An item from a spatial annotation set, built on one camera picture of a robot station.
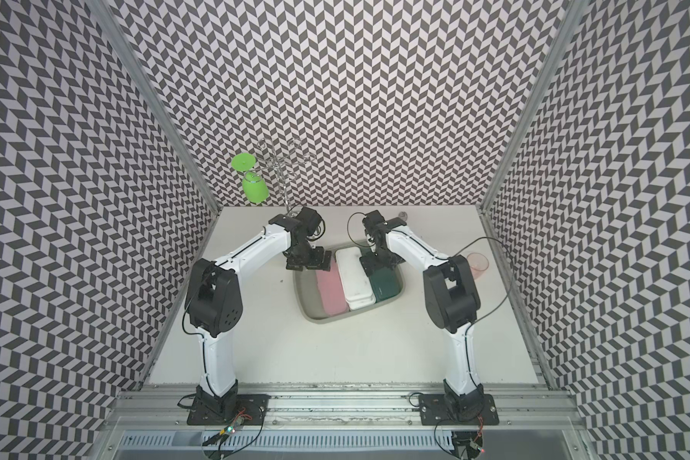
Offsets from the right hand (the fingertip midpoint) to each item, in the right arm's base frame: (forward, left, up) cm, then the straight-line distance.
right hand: (385, 268), depth 94 cm
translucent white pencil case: (-6, +9, -1) cm, 11 cm away
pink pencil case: (-7, +18, -2) cm, 19 cm away
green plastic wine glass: (+24, +45, +15) cm, 53 cm away
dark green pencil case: (-6, 0, +1) cm, 7 cm away
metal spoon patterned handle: (+27, -9, -3) cm, 29 cm away
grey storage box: (-10, +25, -4) cm, 27 cm away
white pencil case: (-12, +9, +2) cm, 16 cm away
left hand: (-2, +22, +3) cm, 23 cm away
